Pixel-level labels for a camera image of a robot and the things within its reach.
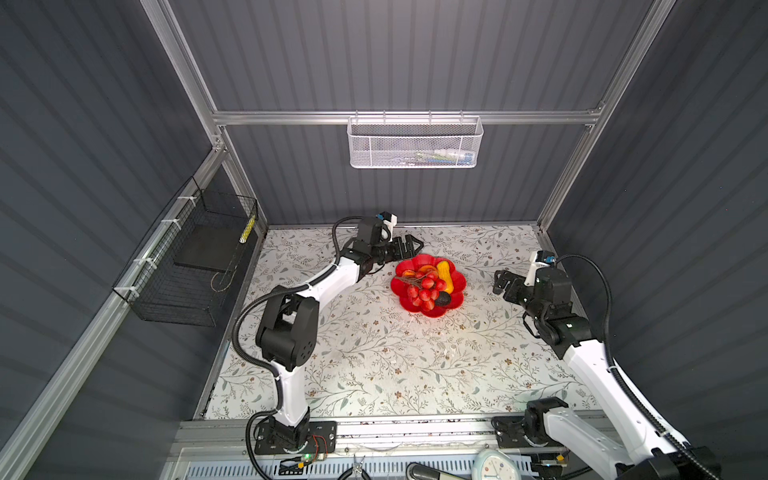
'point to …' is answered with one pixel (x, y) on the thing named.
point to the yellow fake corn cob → (444, 272)
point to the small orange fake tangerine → (409, 273)
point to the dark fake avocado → (444, 299)
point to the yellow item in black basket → (247, 230)
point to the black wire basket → (180, 275)
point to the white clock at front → (491, 464)
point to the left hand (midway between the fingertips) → (413, 245)
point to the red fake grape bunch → (426, 285)
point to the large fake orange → (427, 267)
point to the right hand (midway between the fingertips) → (516, 278)
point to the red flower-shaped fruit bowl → (400, 290)
